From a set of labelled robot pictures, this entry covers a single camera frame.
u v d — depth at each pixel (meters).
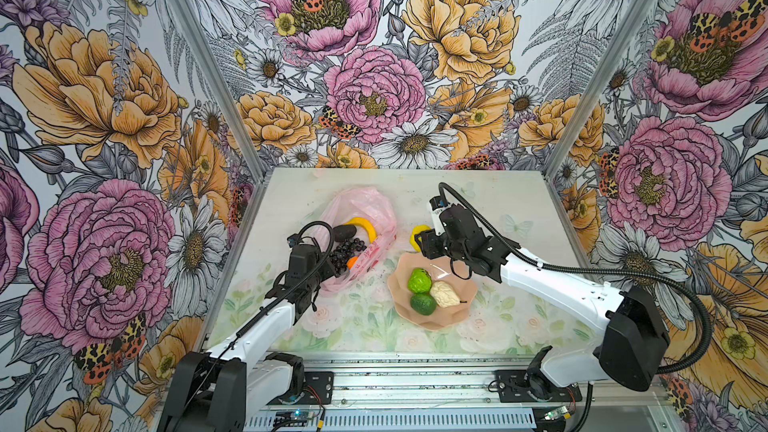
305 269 0.67
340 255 0.92
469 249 0.61
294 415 0.71
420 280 0.85
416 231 0.81
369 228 1.02
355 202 1.02
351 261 0.91
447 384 0.76
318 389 0.73
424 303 0.83
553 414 0.72
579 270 0.49
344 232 1.00
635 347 0.41
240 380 0.44
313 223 0.76
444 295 0.83
